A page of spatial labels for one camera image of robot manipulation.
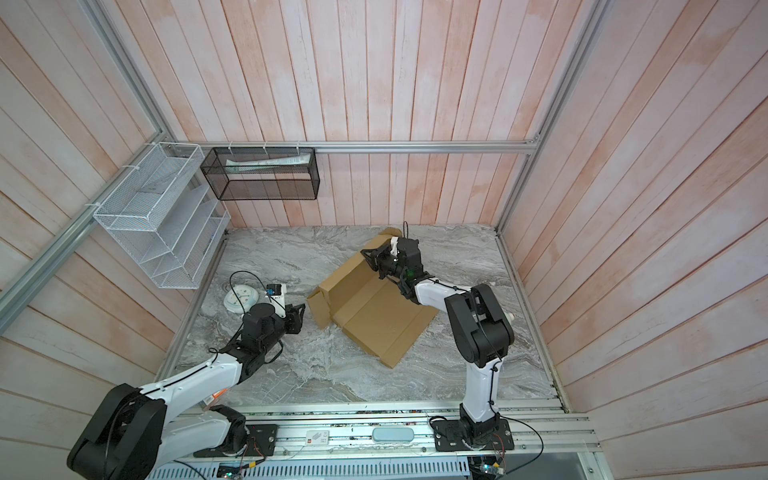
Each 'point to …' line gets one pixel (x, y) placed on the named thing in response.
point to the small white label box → (317, 437)
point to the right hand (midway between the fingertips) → (358, 250)
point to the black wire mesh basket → (262, 173)
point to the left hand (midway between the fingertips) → (300, 310)
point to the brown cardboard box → (373, 311)
